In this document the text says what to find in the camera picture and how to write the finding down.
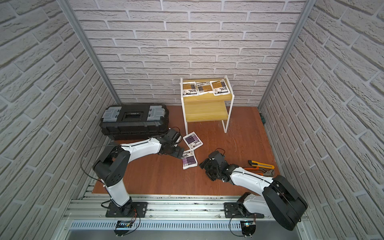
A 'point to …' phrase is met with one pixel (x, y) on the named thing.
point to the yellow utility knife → (255, 163)
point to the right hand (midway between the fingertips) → (201, 168)
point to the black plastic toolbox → (134, 121)
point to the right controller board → (248, 227)
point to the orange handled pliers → (267, 172)
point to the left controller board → (122, 224)
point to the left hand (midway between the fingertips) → (178, 149)
